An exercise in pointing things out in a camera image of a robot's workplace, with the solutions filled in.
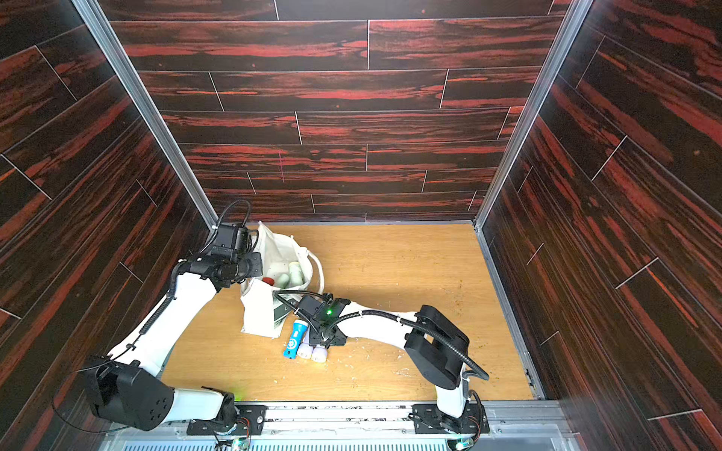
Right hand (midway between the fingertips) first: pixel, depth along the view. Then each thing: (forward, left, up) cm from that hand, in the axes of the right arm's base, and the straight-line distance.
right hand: (324, 334), depth 86 cm
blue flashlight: (-2, +9, -1) cm, 9 cm away
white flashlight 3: (+18, +12, +6) cm, 22 cm away
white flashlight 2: (-6, +1, -1) cm, 6 cm away
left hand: (+14, +20, +17) cm, 30 cm away
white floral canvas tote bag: (+21, +15, +6) cm, 26 cm away
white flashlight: (-5, +5, -1) cm, 7 cm away
